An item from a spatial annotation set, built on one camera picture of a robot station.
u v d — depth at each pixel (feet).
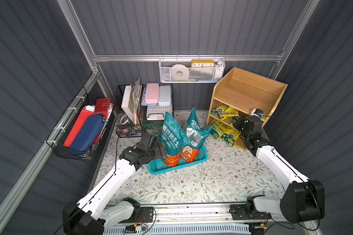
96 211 1.30
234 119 2.81
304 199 1.32
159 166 2.99
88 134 2.26
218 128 3.44
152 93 3.17
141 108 3.09
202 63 2.85
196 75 3.07
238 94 2.86
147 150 1.90
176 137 2.57
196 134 2.69
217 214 2.47
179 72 2.81
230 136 3.25
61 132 2.08
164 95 3.24
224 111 3.00
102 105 2.59
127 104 2.93
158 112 3.01
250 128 2.09
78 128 2.35
